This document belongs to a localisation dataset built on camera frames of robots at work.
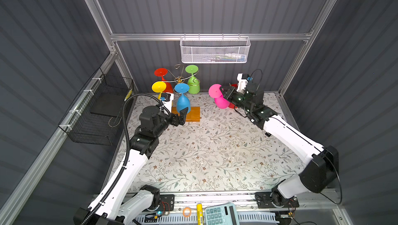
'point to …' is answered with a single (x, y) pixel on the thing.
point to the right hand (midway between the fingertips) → (220, 88)
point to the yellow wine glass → (158, 87)
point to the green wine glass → (194, 83)
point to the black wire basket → (94, 116)
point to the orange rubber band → (183, 212)
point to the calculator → (225, 214)
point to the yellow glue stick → (199, 213)
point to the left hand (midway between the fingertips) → (178, 105)
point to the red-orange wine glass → (161, 72)
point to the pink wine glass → (214, 92)
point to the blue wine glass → (183, 101)
